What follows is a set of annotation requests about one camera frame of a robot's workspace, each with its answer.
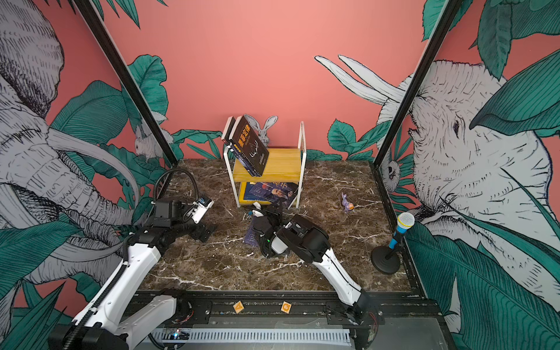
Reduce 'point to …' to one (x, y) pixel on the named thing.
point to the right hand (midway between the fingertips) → (282, 198)
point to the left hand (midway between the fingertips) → (206, 214)
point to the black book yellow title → (243, 135)
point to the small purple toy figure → (347, 205)
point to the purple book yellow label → (246, 162)
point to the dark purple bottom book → (252, 237)
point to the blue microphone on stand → (386, 259)
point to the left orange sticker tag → (238, 307)
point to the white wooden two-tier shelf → (281, 181)
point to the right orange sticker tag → (286, 307)
